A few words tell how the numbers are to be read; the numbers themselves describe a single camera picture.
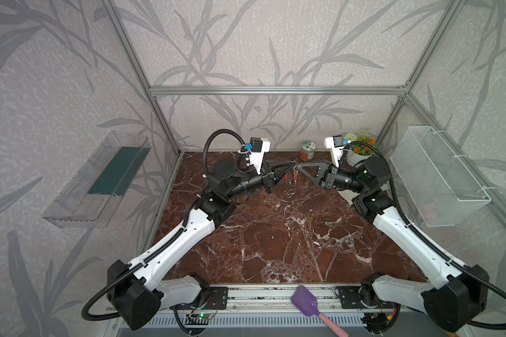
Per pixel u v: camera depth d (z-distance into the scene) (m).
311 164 0.58
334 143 0.56
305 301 0.72
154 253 0.41
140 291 0.37
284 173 0.58
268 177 0.52
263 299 0.75
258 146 0.52
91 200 0.63
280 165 0.56
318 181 0.58
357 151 1.04
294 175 0.59
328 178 0.55
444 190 0.62
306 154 1.12
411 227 0.47
